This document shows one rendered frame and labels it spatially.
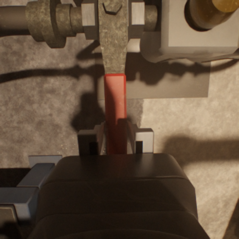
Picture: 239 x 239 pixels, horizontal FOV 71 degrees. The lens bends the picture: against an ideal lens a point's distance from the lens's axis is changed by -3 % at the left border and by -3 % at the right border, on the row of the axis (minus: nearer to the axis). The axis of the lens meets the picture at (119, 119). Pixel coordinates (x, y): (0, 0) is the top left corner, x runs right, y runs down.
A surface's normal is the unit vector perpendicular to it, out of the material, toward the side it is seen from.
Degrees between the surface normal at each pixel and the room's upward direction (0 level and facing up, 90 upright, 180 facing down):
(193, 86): 0
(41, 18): 9
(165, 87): 0
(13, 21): 17
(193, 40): 0
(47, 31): 27
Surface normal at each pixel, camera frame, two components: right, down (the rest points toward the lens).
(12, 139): 0.02, 0.25
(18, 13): 0.20, -0.01
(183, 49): 0.03, 0.86
